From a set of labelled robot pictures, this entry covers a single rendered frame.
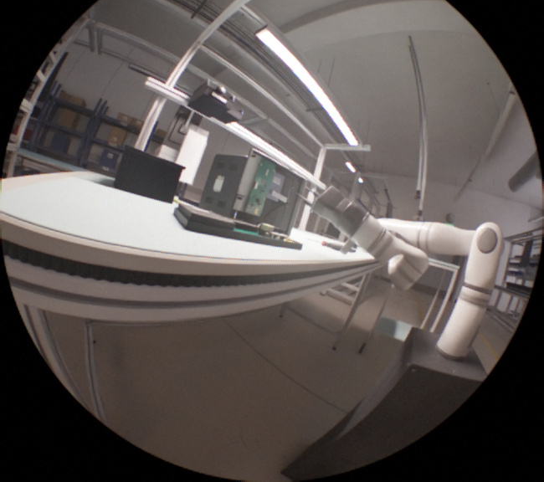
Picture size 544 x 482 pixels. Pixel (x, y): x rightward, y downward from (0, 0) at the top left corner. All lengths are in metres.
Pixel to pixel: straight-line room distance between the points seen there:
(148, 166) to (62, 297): 0.44
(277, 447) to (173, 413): 0.52
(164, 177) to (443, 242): 0.81
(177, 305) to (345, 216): 0.36
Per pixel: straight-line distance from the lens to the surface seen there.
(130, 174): 0.56
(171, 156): 0.90
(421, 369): 0.47
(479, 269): 0.52
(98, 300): 0.21
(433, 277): 7.10
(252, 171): 0.51
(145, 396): 1.20
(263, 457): 1.13
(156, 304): 0.21
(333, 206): 0.43
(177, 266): 0.17
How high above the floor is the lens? 1.06
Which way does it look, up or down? 2 degrees up
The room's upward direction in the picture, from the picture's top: 17 degrees clockwise
